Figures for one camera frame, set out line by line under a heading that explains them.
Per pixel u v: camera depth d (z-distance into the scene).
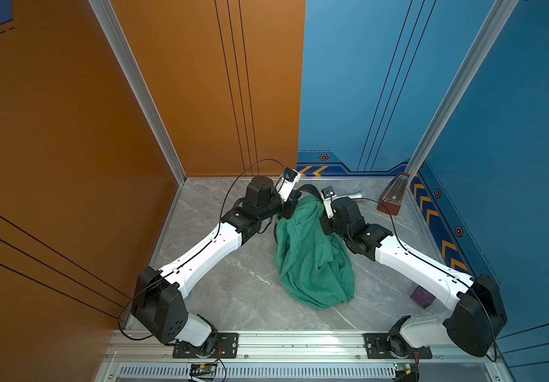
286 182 0.63
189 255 0.47
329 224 0.71
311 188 0.74
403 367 0.72
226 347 0.74
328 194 0.69
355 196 1.09
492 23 0.71
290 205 0.66
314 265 0.76
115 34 0.74
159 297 0.41
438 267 0.46
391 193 1.00
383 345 0.73
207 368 0.72
